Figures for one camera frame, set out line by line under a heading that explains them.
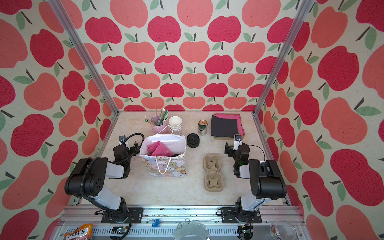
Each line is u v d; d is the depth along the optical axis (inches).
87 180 18.4
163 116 36.9
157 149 29.5
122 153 28.8
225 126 42.1
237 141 32.3
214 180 32.6
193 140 38.6
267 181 18.1
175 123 37.8
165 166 29.3
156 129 38.7
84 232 26.3
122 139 32.3
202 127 39.8
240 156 28.8
